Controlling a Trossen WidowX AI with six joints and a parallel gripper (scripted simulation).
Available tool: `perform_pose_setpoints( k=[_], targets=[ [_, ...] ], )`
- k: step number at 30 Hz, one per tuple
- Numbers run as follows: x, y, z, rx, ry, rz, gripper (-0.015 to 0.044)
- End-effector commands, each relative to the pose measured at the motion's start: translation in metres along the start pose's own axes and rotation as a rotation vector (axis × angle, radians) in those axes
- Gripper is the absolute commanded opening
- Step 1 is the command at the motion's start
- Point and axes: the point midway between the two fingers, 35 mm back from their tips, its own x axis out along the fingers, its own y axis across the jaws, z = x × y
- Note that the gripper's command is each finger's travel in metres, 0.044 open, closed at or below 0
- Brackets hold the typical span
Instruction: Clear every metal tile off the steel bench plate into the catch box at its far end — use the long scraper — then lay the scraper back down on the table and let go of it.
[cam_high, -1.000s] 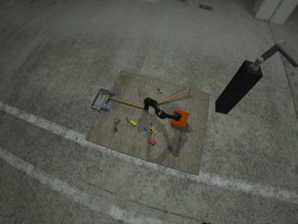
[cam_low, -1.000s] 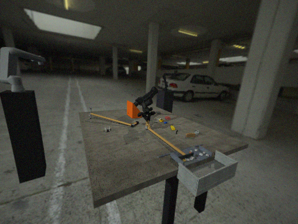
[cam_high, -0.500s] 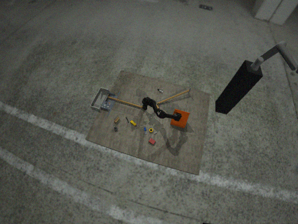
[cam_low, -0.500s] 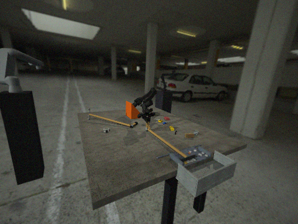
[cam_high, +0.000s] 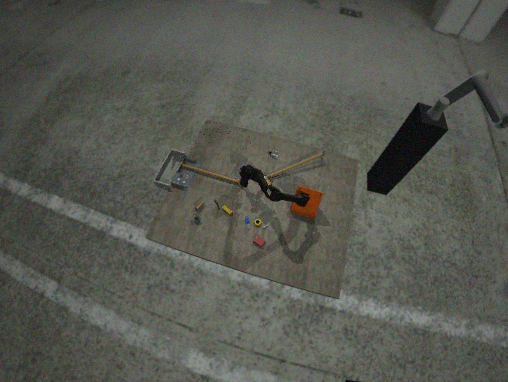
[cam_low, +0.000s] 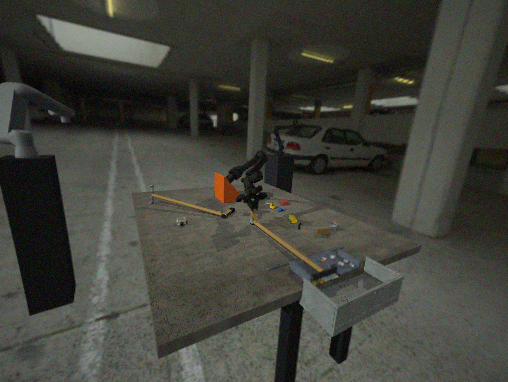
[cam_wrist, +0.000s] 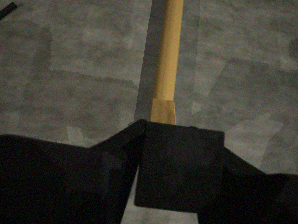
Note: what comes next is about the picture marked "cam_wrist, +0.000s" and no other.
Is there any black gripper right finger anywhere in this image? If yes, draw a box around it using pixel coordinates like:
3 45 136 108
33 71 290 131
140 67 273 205
197 146 298 224

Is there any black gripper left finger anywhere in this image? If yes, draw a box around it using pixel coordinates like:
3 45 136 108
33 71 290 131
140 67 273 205
0 119 147 224

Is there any tan wooden pole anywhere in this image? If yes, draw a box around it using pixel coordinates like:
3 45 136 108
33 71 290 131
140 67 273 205
134 0 225 215

